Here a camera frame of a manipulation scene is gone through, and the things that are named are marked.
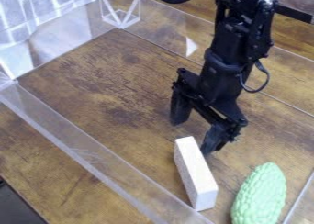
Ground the clear acrylic tray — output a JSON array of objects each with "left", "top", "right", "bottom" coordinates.
[{"left": 0, "top": 0, "right": 314, "bottom": 224}]

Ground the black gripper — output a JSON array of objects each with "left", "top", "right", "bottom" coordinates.
[{"left": 171, "top": 49, "right": 248, "bottom": 156}]

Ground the green bumpy gourd toy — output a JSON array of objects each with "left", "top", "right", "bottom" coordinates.
[{"left": 231, "top": 162, "right": 288, "bottom": 224}]

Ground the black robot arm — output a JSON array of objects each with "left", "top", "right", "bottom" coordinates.
[{"left": 171, "top": 0, "right": 277, "bottom": 155}]

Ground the thin black wire loop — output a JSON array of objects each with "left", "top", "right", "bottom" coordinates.
[{"left": 238, "top": 60, "right": 272, "bottom": 94}]

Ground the white foam block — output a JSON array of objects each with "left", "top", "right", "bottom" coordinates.
[{"left": 174, "top": 136, "right": 218, "bottom": 211}]

